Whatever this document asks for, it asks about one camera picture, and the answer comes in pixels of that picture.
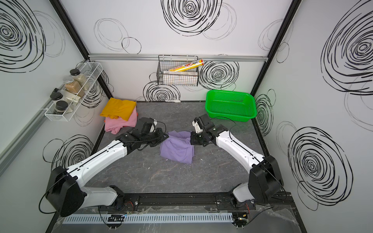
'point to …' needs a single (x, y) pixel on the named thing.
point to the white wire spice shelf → (91, 70)
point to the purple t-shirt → (178, 147)
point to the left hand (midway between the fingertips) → (169, 135)
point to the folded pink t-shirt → (114, 125)
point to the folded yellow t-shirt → (117, 108)
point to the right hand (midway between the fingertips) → (191, 140)
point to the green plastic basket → (231, 105)
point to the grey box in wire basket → (176, 78)
